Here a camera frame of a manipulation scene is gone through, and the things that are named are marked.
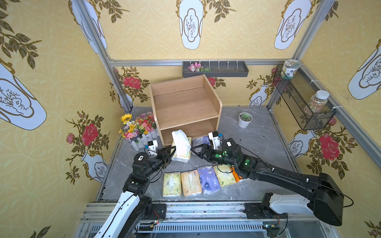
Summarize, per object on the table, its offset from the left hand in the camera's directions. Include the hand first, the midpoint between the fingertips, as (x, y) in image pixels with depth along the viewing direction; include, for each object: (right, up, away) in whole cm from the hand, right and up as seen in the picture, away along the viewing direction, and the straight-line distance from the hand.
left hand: (173, 147), depth 74 cm
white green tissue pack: (+5, +2, -2) cm, 6 cm away
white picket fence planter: (-23, 0, +18) cm, 29 cm away
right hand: (+12, 0, -2) cm, 12 cm away
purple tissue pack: (+18, -18, +5) cm, 27 cm away
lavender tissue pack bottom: (+15, +1, +17) cm, 23 cm away
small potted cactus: (+46, +14, +29) cm, 56 cm away
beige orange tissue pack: (+9, -19, +4) cm, 21 cm away
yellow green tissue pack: (+27, -16, +7) cm, 33 cm away
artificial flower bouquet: (-26, +8, +14) cm, 30 cm away
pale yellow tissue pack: (-1, -20, +5) cm, 21 cm away
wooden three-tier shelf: (+8, +23, +7) cm, 25 cm away
